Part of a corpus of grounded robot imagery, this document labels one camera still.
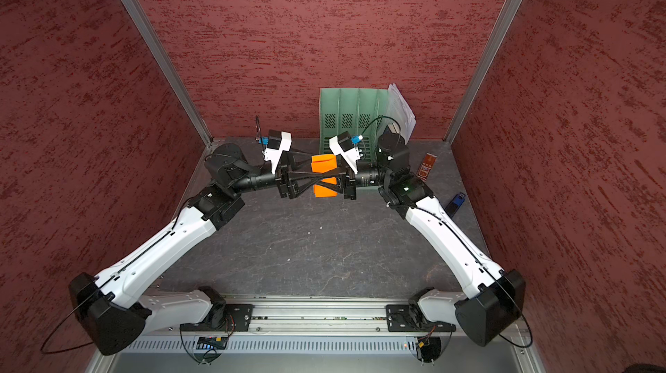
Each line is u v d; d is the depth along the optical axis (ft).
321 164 1.83
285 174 1.83
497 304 1.24
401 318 2.43
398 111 3.22
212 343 2.36
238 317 2.43
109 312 1.21
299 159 1.96
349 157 1.75
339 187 1.87
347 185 1.80
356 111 3.62
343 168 1.83
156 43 2.87
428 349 2.30
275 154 1.70
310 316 2.49
